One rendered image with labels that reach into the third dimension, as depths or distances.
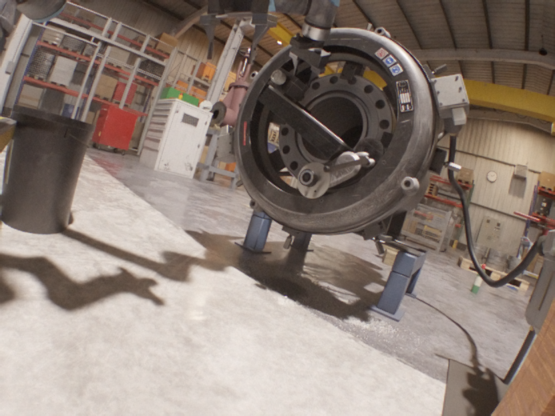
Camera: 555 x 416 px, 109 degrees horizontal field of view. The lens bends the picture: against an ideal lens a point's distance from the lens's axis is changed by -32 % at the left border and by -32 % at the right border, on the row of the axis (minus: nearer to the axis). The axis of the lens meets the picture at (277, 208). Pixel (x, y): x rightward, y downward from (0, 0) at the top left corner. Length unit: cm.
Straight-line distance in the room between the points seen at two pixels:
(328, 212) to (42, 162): 86
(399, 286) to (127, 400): 97
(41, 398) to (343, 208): 81
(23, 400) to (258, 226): 123
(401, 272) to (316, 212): 45
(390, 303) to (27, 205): 129
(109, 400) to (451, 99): 101
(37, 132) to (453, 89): 119
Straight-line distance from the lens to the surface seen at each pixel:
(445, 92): 92
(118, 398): 48
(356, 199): 83
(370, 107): 104
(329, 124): 128
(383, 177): 82
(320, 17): 94
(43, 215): 99
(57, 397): 47
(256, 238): 143
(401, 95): 89
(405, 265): 114
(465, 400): 81
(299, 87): 99
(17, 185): 99
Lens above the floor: 35
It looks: 5 degrees down
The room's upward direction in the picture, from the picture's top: 17 degrees clockwise
